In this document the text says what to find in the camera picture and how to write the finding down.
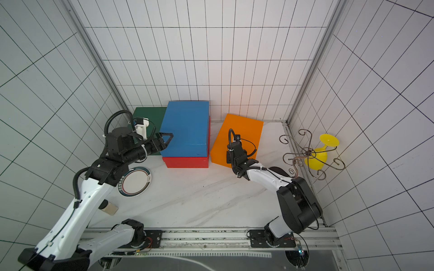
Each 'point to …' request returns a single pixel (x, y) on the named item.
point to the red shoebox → (190, 162)
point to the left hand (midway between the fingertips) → (166, 140)
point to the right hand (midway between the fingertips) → (234, 149)
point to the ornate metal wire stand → (304, 147)
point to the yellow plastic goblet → (316, 160)
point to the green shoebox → (155, 116)
